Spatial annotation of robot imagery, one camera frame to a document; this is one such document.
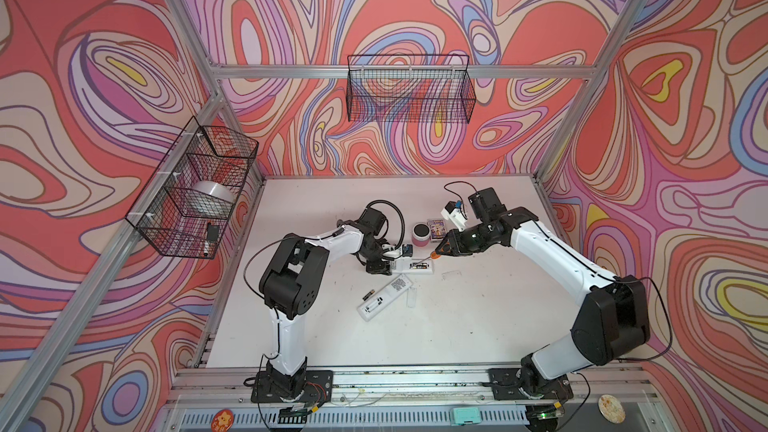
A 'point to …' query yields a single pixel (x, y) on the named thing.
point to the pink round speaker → (421, 234)
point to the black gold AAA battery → (369, 294)
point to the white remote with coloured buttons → (413, 265)
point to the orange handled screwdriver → (433, 255)
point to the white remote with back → (374, 304)
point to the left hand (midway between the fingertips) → (390, 260)
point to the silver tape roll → (210, 199)
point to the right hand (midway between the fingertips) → (444, 257)
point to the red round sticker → (222, 421)
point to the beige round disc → (611, 409)
